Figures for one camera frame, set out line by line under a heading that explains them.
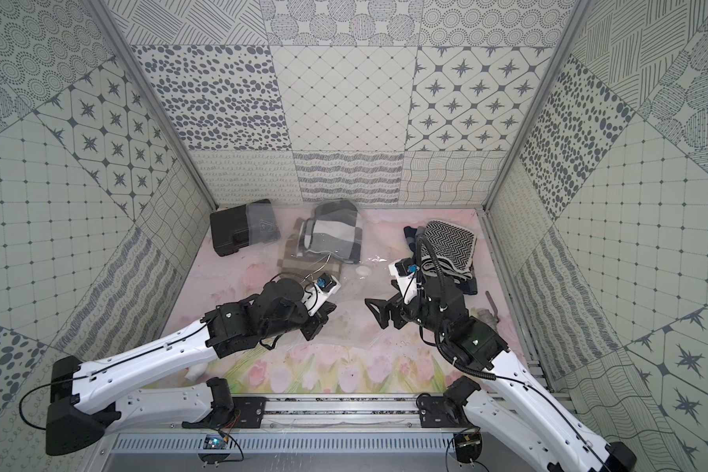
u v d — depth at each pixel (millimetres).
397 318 614
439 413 733
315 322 602
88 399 397
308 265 961
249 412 745
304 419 733
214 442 716
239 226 1072
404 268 584
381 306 601
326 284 592
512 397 453
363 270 930
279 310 514
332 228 1082
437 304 498
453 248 982
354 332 885
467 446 720
